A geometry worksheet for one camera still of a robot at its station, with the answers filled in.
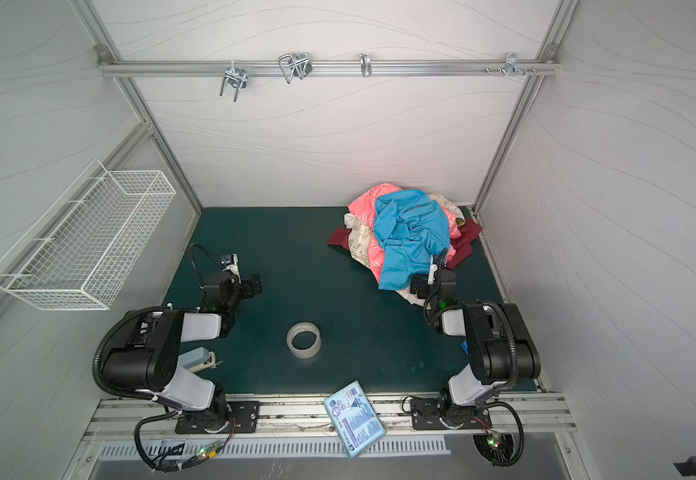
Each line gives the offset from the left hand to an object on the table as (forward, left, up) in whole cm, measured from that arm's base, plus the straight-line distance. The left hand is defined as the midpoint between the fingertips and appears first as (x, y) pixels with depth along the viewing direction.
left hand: (248, 268), depth 95 cm
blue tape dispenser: (-21, -67, -5) cm, 71 cm away
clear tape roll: (-18, -19, -2) cm, 27 cm away
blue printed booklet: (-41, -36, 0) cm, 54 cm away
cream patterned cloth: (+15, -36, +3) cm, 39 cm away
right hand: (+2, -61, 0) cm, 61 cm away
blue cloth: (+10, -52, +10) cm, 54 cm away
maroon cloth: (+18, -28, -6) cm, 34 cm away
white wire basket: (-12, +29, +26) cm, 40 cm away
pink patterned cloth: (+25, -37, +6) cm, 45 cm away
